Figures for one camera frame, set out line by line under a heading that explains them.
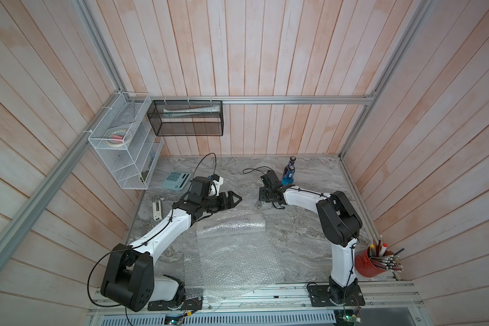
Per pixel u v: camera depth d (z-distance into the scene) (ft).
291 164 3.05
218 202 2.40
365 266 2.44
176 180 3.52
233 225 2.81
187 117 3.32
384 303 2.42
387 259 2.16
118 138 2.42
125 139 2.30
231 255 2.74
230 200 2.40
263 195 2.98
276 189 2.55
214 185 2.25
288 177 2.97
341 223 1.71
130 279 1.34
